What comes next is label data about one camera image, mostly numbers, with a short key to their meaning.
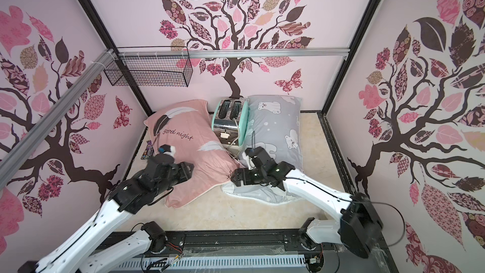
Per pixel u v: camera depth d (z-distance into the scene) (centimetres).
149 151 100
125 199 46
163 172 52
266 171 60
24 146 53
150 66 95
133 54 90
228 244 74
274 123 93
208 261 71
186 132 91
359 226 40
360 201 42
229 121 92
